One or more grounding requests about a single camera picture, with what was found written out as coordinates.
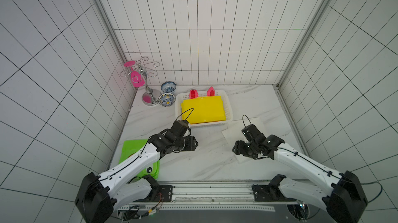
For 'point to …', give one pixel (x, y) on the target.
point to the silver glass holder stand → (150, 97)
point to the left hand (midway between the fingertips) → (191, 147)
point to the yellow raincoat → (205, 109)
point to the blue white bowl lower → (167, 99)
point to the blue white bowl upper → (168, 86)
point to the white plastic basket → (225, 99)
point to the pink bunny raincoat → (194, 93)
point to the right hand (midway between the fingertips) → (232, 151)
